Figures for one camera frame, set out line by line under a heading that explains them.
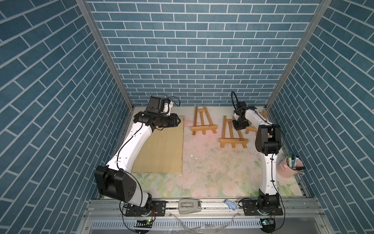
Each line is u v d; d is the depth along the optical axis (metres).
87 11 0.71
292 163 0.82
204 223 0.71
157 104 0.59
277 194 0.65
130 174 0.41
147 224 0.72
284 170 0.80
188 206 0.72
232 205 0.74
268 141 0.63
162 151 0.94
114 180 0.40
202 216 0.72
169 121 0.69
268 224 0.72
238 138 1.02
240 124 0.90
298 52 0.88
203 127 1.02
